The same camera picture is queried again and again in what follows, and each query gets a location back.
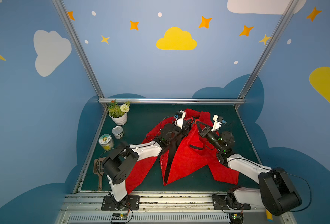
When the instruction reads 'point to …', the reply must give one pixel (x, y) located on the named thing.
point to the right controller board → (236, 218)
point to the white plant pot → (121, 120)
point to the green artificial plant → (116, 110)
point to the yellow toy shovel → (269, 216)
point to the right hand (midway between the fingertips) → (198, 120)
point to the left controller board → (119, 216)
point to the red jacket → (190, 152)
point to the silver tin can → (118, 132)
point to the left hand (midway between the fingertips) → (189, 118)
